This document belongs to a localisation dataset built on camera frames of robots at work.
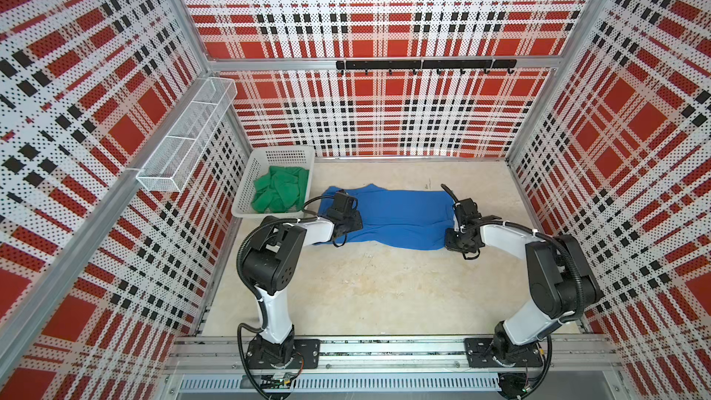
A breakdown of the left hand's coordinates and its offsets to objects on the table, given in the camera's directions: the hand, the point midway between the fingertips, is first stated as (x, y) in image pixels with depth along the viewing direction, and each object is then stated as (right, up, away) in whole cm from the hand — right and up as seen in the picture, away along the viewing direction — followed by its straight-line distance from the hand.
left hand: (357, 223), depth 100 cm
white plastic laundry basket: (-42, +23, +11) cm, 50 cm away
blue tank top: (+15, +2, +5) cm, 16 cm away
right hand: (+33, -7, -6) cm, 34 cm away
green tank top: (-29, +12, +5) cm, 31 cm away
